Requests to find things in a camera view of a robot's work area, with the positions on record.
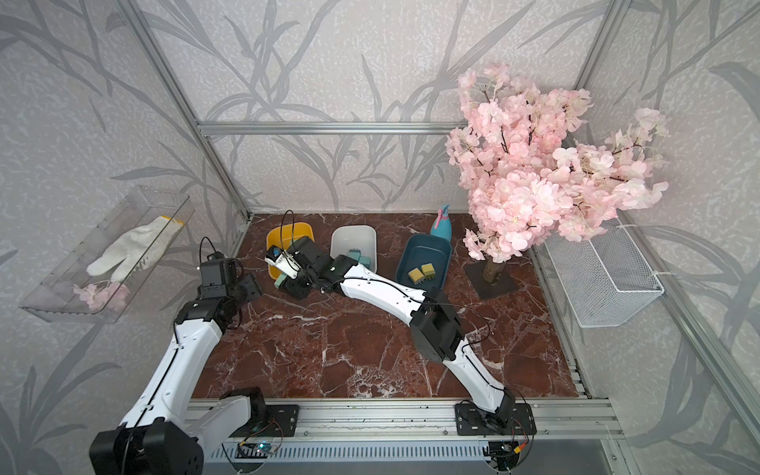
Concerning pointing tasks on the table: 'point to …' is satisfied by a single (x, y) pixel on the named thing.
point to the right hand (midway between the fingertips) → (288, 275)
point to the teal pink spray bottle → (441, 225)
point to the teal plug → (354, 253)
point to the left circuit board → (259, 449)
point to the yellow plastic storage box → (283, 236)
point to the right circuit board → (505, 453)
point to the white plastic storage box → (362, 237)
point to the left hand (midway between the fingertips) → (247, 283)
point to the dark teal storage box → (424, 261)
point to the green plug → (279, 280)
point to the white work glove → (136, 247)
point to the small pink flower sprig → (103, 294)
